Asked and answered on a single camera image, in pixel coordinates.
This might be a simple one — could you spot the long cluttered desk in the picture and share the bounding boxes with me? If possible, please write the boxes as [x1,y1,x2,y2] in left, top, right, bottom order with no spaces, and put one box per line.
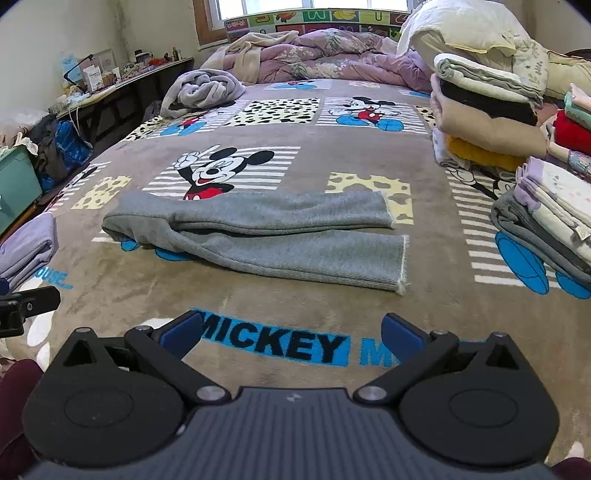
[50,56,195,141]

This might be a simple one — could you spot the dark clothes pile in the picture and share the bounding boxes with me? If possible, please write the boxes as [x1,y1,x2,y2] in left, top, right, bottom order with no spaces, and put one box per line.
[28,113,63,195]

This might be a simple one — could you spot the colourful headboard mat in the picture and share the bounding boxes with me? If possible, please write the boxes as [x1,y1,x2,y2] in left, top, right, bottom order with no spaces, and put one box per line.
[224,8,407,43]

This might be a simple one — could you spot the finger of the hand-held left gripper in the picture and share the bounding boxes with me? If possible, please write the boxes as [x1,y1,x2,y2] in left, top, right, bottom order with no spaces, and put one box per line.
[0,285,62,339]

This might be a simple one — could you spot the black folded garment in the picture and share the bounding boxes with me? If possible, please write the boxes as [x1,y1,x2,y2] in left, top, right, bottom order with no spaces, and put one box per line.
[438,78,539,126]

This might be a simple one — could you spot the red folded sweater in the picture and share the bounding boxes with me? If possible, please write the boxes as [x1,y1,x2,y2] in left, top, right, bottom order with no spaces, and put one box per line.
[553,111,591,156]

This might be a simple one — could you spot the grey folded garment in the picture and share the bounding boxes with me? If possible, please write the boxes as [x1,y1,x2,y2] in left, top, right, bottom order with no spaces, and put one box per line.
[490,191,591,283]

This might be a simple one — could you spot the person's right leg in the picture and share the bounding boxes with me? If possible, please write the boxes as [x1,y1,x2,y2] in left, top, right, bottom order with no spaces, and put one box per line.
[551,456,591,480]

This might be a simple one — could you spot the person's leg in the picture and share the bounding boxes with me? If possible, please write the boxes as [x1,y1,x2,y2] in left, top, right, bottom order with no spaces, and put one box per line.
[551,456,591,480]
[0,359,43,480]

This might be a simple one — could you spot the yellow knitted sweater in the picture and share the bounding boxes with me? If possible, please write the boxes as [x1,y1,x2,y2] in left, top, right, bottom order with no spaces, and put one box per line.
[445,136,527,172]

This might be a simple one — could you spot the green storage box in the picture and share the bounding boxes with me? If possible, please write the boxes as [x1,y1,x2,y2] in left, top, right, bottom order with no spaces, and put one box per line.
[0,145,44,236]

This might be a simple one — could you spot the person's left leg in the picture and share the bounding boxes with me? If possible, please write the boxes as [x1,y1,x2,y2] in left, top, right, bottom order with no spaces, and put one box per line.
[0,359,43,480]

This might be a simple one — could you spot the tan folded blanket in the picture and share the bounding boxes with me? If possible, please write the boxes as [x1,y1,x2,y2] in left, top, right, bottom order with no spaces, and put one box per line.
[431,76,555,161]

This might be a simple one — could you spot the window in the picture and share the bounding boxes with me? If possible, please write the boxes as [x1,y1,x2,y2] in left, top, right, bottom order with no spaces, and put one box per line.
[194,0,416,47]

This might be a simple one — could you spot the black desk lamp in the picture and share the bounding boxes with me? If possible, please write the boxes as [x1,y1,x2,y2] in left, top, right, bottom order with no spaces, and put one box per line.
[64,53,106,89]

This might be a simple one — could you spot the beige fleece robe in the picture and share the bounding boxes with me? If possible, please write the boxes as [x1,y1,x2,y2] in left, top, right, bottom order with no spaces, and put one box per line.
[224,31,301,84]

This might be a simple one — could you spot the pale floral quilt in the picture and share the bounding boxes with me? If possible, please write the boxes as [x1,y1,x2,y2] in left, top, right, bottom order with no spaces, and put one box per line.
[508,34,551,99]

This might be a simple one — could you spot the cartoon mouse printed blanket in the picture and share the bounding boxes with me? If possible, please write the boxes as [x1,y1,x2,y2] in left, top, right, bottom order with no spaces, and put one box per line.
[0,78,591,468]

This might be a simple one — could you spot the pale yellow towel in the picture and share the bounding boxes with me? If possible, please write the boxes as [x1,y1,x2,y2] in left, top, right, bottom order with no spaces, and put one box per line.
[442,31,514,57]

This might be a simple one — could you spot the pale yellow pillow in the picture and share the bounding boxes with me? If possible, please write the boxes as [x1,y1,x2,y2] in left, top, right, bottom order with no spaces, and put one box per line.
[546,50,591,100]

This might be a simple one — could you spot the white printed folded garment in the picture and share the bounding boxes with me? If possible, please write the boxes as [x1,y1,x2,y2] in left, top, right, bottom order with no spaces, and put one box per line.
[515,157,591,241]

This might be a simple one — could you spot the mint green folded garment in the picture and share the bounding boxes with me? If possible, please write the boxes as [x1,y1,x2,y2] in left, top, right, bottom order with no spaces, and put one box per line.
[563,90,591,126]

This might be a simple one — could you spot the pale green folded blanket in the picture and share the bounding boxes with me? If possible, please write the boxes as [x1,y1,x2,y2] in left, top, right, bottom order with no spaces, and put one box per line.
[434,53,542,104]

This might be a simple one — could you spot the lavender folded cloth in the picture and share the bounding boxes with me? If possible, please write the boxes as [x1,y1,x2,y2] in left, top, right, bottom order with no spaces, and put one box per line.
[0,213,59,291]

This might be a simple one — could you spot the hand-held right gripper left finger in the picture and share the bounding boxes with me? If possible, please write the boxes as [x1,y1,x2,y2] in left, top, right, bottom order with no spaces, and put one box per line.
[46,310,232,408]

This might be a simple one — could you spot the white fluffy quilt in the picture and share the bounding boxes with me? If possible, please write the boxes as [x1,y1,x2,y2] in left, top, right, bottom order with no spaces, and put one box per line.
[397,0,532,70]

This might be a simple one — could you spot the grey fleece cloth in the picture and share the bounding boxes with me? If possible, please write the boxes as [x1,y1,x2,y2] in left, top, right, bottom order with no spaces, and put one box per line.
[161,69,246,118]

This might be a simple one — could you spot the blue bag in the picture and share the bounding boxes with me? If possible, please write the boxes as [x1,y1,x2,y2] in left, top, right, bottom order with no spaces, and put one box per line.
[54,120,94,180]

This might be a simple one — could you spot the pink floral quilt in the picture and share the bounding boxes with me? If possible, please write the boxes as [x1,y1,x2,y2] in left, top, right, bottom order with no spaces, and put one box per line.
[203,28,432,88]

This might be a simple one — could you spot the grey ribbed pants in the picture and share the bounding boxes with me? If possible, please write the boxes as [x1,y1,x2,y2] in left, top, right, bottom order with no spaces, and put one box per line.
[102,189,411,296]

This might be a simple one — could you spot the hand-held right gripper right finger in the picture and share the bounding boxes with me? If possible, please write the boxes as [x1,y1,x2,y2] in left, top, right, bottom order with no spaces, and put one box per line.
[353,313,543,404]

